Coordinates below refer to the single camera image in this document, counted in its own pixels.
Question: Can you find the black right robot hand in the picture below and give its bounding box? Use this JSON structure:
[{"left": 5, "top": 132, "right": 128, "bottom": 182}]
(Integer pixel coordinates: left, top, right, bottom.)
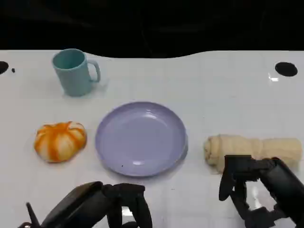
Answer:
[{"left": 218, "top": 154, "right": 304, "bottom": 228}]

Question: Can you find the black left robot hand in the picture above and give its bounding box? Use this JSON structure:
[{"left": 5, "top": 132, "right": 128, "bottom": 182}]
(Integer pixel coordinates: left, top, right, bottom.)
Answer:
[{"left": 40, "top": 181, "right": 153, "bottom": 228}]

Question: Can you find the beige towel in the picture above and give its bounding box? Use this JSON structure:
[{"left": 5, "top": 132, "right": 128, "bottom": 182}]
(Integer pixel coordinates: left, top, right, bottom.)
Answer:
[{"left": 204, "top": 134, "right": 303, "bottom": 175}]

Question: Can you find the orange and white bread roll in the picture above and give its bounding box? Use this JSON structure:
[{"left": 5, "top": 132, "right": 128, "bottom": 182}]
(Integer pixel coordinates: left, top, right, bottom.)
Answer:
[{"left": 34, "top": 121, "right": 87, "bottom": 163}]

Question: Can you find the lilac plate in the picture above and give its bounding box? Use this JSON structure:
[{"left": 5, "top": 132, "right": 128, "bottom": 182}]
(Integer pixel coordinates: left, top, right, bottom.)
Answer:
[{"left": 95, "top": 101, "right": 189, "bottom": 178}]

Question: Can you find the pale green mug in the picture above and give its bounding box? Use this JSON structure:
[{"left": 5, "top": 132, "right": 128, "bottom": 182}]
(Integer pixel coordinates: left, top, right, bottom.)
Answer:
[{"left": 52, "top": 48, "right": 101, "bottom": 97}]

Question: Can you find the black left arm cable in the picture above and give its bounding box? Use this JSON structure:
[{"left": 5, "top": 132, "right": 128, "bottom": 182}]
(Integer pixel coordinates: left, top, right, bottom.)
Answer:
[{"left": 25, "top": 202, "right": 41, "bottom": 228}]

